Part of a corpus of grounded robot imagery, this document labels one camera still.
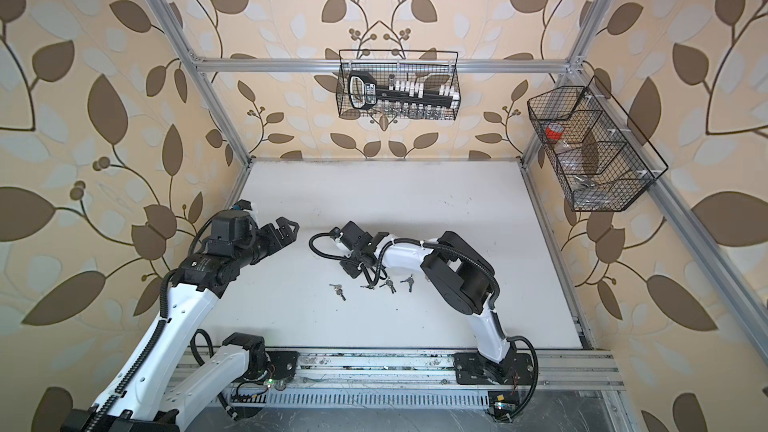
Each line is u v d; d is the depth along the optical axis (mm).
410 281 889
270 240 675
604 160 726
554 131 880
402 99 862
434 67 910
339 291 875
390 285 889
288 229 697
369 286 887
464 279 509
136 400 387
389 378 739
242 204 685
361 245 732
